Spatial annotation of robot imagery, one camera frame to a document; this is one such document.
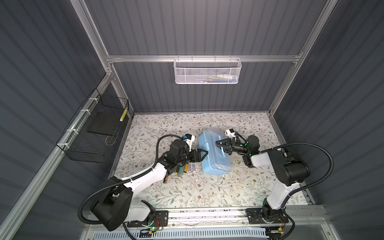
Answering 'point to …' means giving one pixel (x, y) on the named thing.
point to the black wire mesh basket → (88, 137)
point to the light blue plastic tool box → (217, 162)
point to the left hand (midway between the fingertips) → (204, 153)
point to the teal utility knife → (181, 171)
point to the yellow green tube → (123, 114)
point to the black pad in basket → (105, 123)
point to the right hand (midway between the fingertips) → (218, 147)
